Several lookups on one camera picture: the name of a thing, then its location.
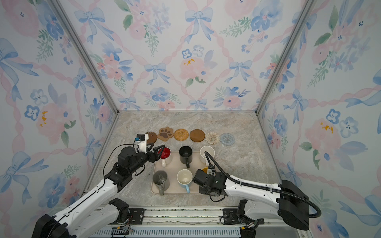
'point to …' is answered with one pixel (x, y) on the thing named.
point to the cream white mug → (202, 156)
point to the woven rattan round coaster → (181, 135)
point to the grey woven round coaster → (227, 139)
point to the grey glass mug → (160, 179)
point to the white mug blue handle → (184, 177)
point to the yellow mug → (205, 169)
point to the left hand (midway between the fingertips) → (159, 143)
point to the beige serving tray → (175, 178)
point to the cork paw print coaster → (165, 133)
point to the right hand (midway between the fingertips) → (202, 188)
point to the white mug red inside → (165, 158)
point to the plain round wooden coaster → (197, 135)
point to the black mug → (185, 153)
